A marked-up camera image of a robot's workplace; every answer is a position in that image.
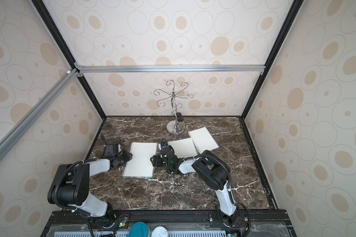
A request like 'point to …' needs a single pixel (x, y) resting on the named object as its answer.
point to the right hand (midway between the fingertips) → (159, 157)
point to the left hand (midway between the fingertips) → (135, 154)
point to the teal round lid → (139, 229)
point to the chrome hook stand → (174, 97)
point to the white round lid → (159, 231)
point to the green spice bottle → (181, 124)
